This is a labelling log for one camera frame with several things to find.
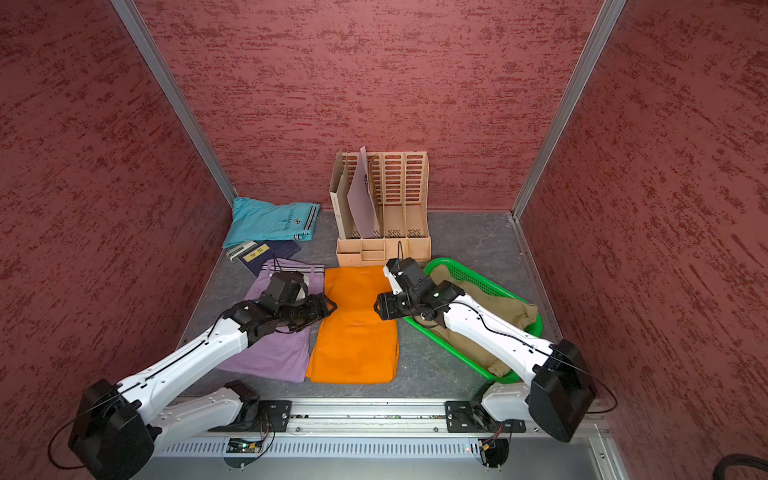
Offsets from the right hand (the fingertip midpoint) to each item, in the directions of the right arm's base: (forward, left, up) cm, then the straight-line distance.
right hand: (383, 313), depth 79 cm
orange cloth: (-5, +9, -10) cm, 15 cm away
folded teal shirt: (+44, +50, -9) cm, 68 cm away
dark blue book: (+31, +43, -11) cm, 54 cm away
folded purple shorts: (-7, +29, -10) cm, 32 cm away
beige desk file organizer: (+54, -7, -1) cm, 54 cm away
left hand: (0, +16, -2) cm, 16 cm away
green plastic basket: (-10, -21, -5) cm, 24 cm away
